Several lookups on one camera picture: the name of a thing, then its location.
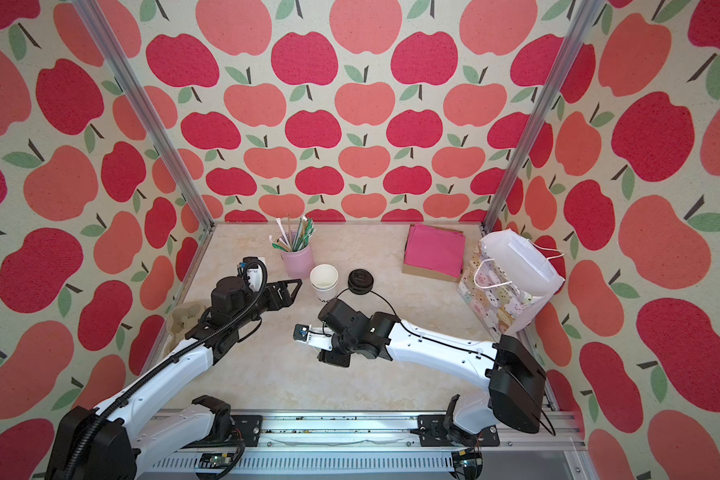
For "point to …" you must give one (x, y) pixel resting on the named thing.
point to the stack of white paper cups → (324, 279)
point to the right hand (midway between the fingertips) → (328, 341)
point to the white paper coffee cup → (335, 357)
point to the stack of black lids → (360, 281)
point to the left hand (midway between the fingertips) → (295, 285)
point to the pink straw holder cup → (299, 264)
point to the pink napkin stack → (435, 249)
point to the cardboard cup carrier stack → (183, 317)
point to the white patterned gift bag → (507, 281)
